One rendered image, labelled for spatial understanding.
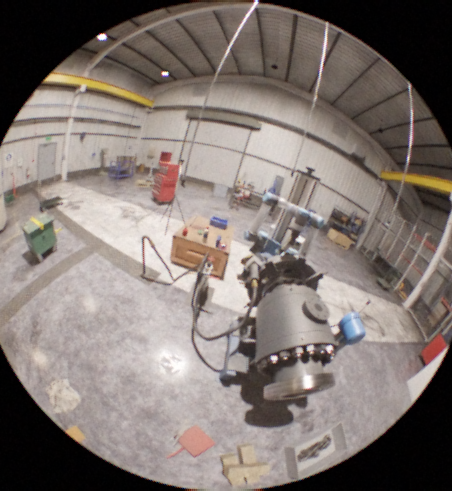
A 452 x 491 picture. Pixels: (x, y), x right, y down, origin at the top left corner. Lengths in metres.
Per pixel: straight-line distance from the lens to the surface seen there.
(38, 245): 2.88
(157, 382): 1.51
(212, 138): 10.32
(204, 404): 1.51
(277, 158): 9.66
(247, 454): 1.57
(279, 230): 2.28
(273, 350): 0.97
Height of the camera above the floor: 1.49
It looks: 28 degrees down
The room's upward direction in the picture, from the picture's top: 18 degrees clockwise
